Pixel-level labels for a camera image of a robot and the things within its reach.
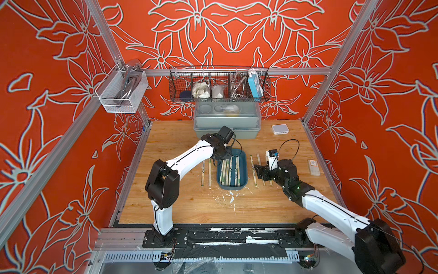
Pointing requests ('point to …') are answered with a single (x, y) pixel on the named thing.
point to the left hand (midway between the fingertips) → (226, 153)
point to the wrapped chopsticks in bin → (226, 172)
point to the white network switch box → (280, 129)
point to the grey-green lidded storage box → (243, 118)
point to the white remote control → (313, 167)
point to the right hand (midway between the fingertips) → (258, 163)
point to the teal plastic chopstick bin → (243, 155)
